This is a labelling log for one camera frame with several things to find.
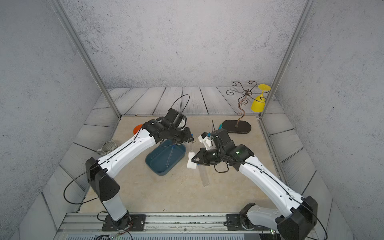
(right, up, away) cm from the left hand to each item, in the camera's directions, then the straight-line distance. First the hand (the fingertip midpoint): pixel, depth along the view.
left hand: (196, 140), depth 76 cm
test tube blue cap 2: (+4, -22, +13) cm, 26 cm away
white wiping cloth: (-2, -10, -8) cm, 13 cm away
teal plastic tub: (-22, -14, +19) cm, 33 cm away
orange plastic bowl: (-43, +5, +32) cm, 54 cm away
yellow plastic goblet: (+40, +21, +23) cm, 50 cm away
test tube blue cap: (-3, -3, 0) cm, 4 cm away
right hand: (-2, -9, -8) cm, 12 cm away
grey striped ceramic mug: (-59, -7, +23) cm, 63 cm away
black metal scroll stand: (+30, +7, +35) cm, 47 cm away
